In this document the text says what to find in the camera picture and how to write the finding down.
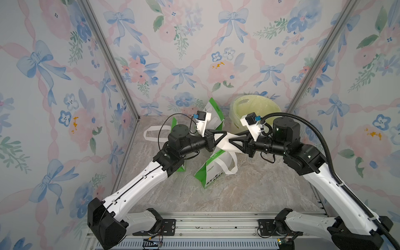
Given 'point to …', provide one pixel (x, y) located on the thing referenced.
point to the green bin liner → (262, 105)
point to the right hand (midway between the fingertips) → (233, 136)
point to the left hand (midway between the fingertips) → (227, 133)
